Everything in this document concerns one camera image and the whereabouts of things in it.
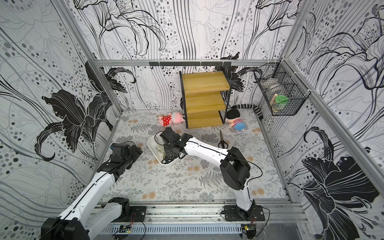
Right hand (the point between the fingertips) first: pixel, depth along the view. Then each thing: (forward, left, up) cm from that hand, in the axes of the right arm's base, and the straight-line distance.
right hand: (170, 147), depth 86 cm
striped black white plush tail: (+43, -58, -9) cm, 73 cm away
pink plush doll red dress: (+26, +1, -3) cm, 27 cm away
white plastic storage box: (+7, +12, -8) cm, 16 cm away
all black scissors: (-4, +2, -6) cm, 8 cm away
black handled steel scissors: (+10, -33, -11) cm, 36 cm away
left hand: (-4, +17, -1) cm, 18 cm away
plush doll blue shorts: (+25, -41, -6) cm, 49 cm away
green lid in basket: (+15, -61, +21) cm, 66 cm away
